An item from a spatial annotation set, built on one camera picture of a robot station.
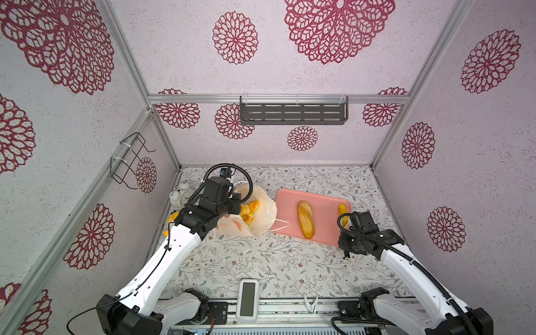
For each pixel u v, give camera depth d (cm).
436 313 41
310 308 74
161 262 42
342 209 93
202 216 49
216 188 52
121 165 75
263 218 89
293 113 99
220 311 74
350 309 73
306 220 94
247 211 88
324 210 100
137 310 37
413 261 49
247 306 72
